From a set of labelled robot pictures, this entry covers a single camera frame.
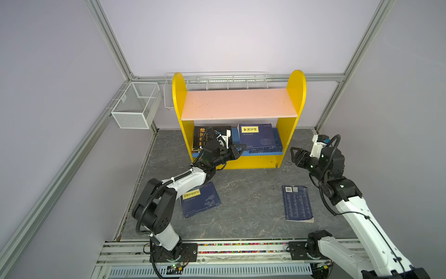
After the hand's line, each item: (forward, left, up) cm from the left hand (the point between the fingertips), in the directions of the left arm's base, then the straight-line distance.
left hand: (247, 148), depth 80 cm
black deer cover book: (+17, +24, -5) cm, 30 cm away
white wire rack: (+38, +13, +12) cm, 42 cm away
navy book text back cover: (-19, -24, -23) cm, 39 cm away
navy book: (+6, -17, -9) cm, 20 cm away
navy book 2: (-14, +25, -22) cm, 36 cm away
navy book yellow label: (+7, -5, +1) cm, 9 cm away
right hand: (-6, -20, +5) cm, 21 cm away
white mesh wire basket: (+38, +61, -2) cm, 71 cm away
